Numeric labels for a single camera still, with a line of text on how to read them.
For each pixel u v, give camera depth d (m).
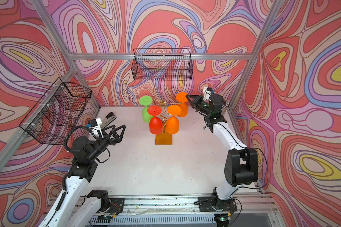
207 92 0.76
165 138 0.98
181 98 0.79
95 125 0.60
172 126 0.77
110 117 1.08
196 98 0.71
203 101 0.72
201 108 0.71
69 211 0.44
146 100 0.77
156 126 0.80
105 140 0.63
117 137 0.62
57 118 0.79
